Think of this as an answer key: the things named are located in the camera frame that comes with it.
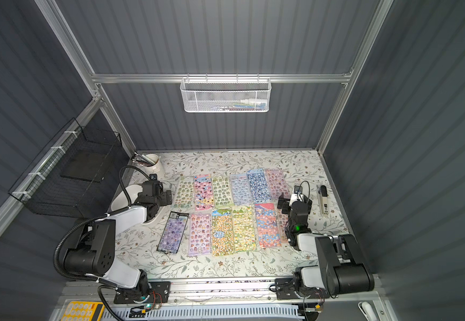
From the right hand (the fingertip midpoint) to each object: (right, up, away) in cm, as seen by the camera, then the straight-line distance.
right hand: (298, 195), depth 89 cm
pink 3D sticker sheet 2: (-44, -19, -2) cm, 48 cm away
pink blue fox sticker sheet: (-13, -15, +2) cm, 20 cm away
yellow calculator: (-81, -38, -20) cm, 92 cm away
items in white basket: (-23, +42, +4) cm, 48 cm away
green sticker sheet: (-35, 0, +13) cm, 37 cm away
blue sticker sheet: (-16, +3, +16) cm, 23 cm away
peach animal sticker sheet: (-6, -12, +5) cm, 14 cm away
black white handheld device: (+15, -3, +6) cm, 16 cm away
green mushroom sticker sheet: (-24, -15, +1) cm, 29 cm away
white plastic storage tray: (-83, -3, +5) cm, 84 cm away
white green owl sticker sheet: (-54, -2, +13) cm, 56 cm away
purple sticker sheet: (-56, -17, 0) cm, 59 cm away
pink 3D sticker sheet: (-6, +4, +17) cm, 18 cm away
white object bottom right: (+17, -37, -21) cm, 46 cm away
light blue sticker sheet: (-25, 0, +13) cm, 29 cm away
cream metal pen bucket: (-69, +13, +13) cm, 71 cm away
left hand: (-65, 0, +5) cm, 66 cm away
